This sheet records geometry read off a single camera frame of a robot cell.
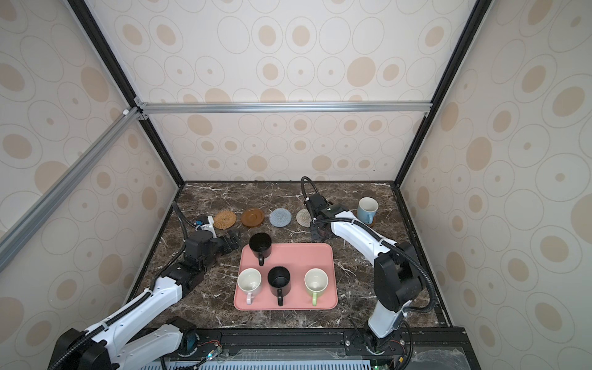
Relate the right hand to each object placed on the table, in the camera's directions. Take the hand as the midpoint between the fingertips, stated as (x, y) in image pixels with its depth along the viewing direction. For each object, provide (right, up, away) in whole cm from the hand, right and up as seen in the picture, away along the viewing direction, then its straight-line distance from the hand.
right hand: (323, 232), depth 89 cm
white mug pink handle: (-28, -18, -4) cm, 33 cm away
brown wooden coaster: (-31, +5, +17) cm, 36 cm away
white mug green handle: (-3, -17, -4) cm, 18 cm away
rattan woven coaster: (-44, +4, +16) cm, 47 cm away
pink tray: (-9, -12, +5) cm, 16 cm away
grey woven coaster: (-18, +5, +17) cm, 25 cm away
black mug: (-24, -5, 0) cm, 25 cm away
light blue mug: (+19, +9, +7) cm, 22 cm away
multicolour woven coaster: (-7, +5, +17) cm, 19 cm away
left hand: (-31, +2, -7) cm, 32 cm away
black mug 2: (-17, -17, -4) cm, 24 cm away
